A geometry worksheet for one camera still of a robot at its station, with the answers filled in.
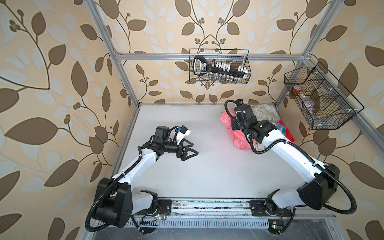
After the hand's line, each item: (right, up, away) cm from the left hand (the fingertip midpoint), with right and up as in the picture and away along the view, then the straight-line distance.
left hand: (195, 148), depth 75 cm
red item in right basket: (+59, +32, +12) cm, 68 cm away
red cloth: (+64, +5, +26) cm, 69 cm away
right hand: (+23, +15, +4) cm, 28 cm away
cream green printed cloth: (+51, +21, +32) cm, 64 cm away
